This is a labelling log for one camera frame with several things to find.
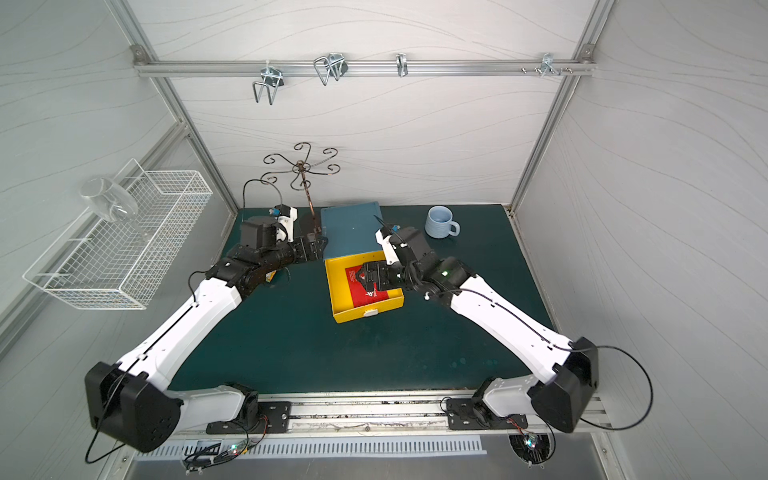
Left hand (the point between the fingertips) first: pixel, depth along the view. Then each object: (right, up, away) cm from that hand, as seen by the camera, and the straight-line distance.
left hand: (316, 243), depth 77 cm
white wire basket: (-44, -4, -13) cm, 46 cm away
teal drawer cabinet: (+8, +4, +9) cm, 12 cm away
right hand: (+14, -7, -4) cm, 17 cm away
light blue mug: (+38, +7, +32) cm, 50 cm away
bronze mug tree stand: (-6, +24, +13) cm, 28 cm away
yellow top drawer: (+6, -13, +4) cm, 15 cm away
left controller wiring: (-24, -50, -8) cm, 56 cm away
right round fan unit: (+55, -50, -5) cm, 74 cm away
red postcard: (+11, -14, +3) cm, 18 cm away
